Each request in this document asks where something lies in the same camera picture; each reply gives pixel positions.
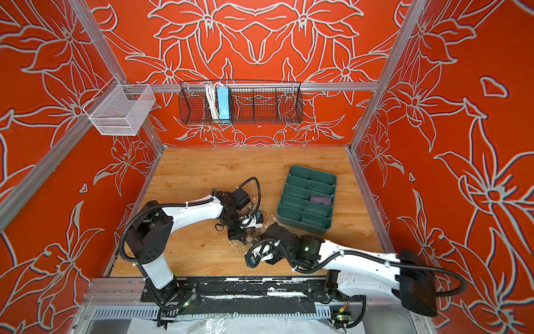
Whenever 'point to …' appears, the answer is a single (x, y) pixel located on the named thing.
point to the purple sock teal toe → (322, 200)
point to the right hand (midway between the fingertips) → (256, 237)
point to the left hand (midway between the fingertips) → (244, 235)
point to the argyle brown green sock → (253, 235)
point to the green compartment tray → (294, 210)
